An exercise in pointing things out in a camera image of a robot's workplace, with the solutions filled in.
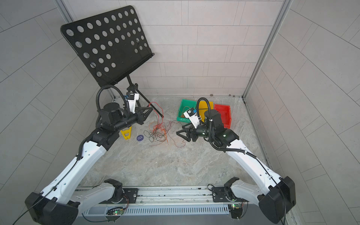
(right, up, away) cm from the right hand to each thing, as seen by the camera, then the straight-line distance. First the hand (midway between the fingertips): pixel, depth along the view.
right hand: (181, 131), depth 68 cm
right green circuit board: (+27, -38, -1) cm, 47 cm away
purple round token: (-29, -9, +25) cm, 39 cm away
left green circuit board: (-31, -38, -3) cm, 49 cm away
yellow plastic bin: (+15, +12, +36) cm, 41 cm away
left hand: (-13, +11, 0) cm, 17 cm away
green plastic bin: (+1, +13, +39) cm, 41 cm away
